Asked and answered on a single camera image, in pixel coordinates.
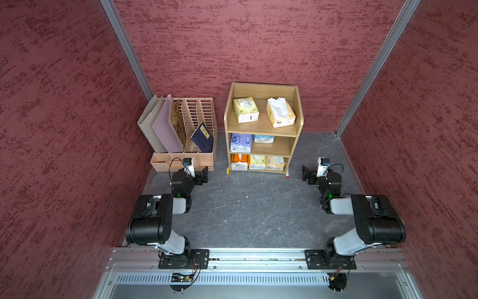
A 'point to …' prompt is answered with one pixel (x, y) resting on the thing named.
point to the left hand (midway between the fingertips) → (198, 169)
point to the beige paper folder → (147, 120)
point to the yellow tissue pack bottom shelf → (257, 162)
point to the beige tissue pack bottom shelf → (276, 164)
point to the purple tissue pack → (241, 142)
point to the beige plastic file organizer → (188, 114)
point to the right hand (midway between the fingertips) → (311, 167)
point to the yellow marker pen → (228, 170)
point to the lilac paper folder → (164, 127)
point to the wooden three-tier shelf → (262, 123)
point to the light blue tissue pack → (263, 139)
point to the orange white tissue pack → (240, 162)
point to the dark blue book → (203, 139)
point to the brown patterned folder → (177, 122)
